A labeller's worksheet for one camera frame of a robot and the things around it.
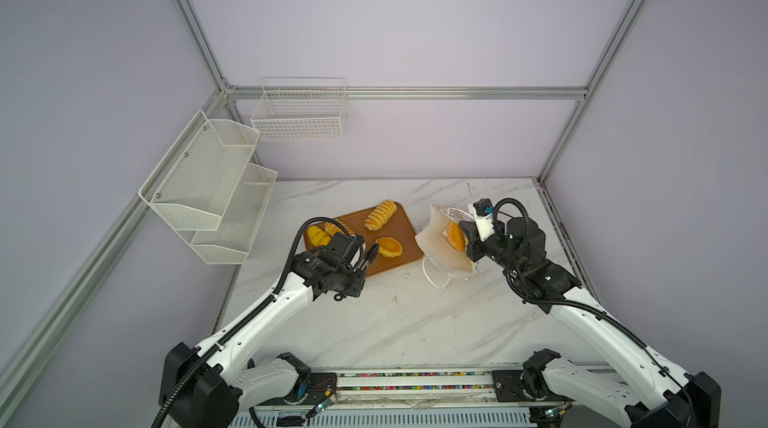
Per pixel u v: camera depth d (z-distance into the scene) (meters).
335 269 0.56
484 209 0.61
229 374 0.41
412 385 0.75
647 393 0.40
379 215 1.04
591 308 0.47
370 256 0.85
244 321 0.44
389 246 0.95
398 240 0.97
